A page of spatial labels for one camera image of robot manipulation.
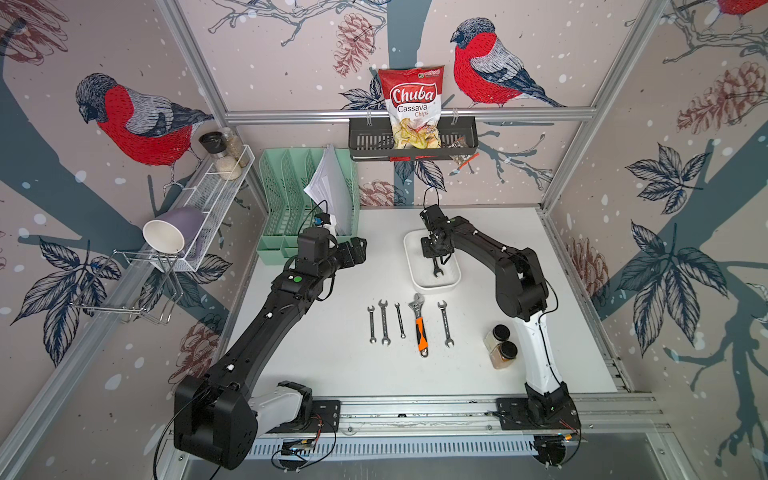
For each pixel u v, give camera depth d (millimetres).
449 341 856
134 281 582
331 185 930
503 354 744
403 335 876
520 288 590
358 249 713
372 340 861
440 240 778
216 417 384
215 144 776
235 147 856
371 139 951
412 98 810
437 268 989
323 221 697
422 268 1007
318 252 593
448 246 765
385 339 860
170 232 611
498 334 771
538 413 648
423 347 848
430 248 925
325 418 733
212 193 830
